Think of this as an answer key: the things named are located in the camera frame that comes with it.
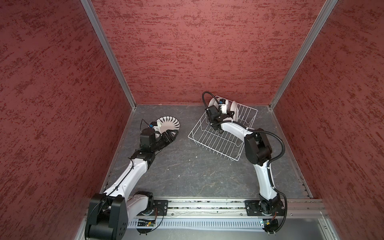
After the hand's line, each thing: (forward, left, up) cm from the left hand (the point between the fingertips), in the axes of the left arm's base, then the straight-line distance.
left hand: (176, 136), depth 82 cm
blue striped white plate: (+23, +10, -17) cm, 30 cm away
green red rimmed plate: (+22, -36, 0) cm, 43 cm away
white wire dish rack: (+6, -28, -14) cm, 32 cm away
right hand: (+18, -34, -2) cm, 39 cm away
